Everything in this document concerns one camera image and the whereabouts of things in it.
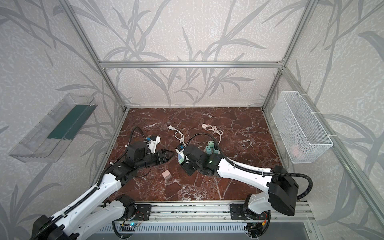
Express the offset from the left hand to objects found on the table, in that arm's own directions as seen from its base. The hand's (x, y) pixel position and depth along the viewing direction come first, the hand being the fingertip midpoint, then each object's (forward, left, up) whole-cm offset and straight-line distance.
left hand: (174, 151), depth 75 cm
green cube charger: (-6, -5, +5) cm, 9 cm away
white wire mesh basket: (-1, -56, +17) cm, 59 cm away
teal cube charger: (+6, -23, -12) cm, 27 cm away
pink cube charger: (-6, +6, -17) cm, 19 cm away
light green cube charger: (+11, -20, -12) cm, 26 cm away
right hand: (-1, -5, -5) cm, 7 cm away
